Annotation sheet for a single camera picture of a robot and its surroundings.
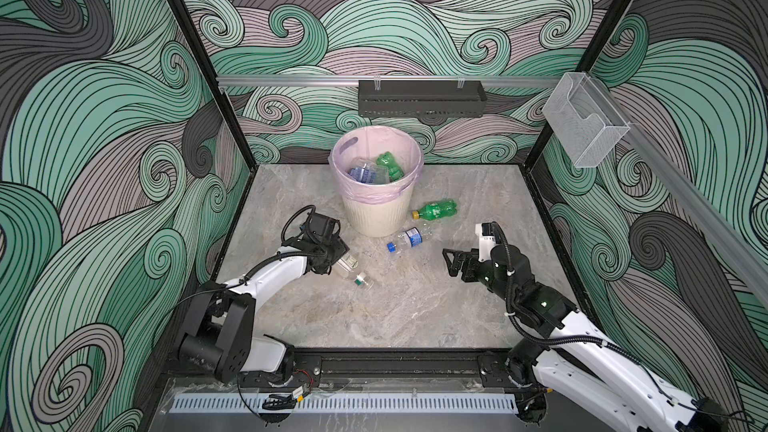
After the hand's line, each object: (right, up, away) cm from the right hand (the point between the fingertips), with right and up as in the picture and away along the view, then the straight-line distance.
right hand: (457, 252), depth 77 cm
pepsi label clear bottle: (-25, +21, +11) cm, 34 cm away
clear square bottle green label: (-30, -6, +7) cm, 31 cm away
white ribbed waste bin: (-21, +13, +5) cm, 25 cm away
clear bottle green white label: (-20, +21, +16) cm, 33 cm away
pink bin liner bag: (-28, +31, +17) cm, 45 cm away
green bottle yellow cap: (-15, +22, +21) cm, 34 cm away
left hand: (-32, -2, +13) cm, 34 cm away
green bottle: (0, +9, +24) cm, 26 cm away
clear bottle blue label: (-10, +1, +17) cm, 20 cm away
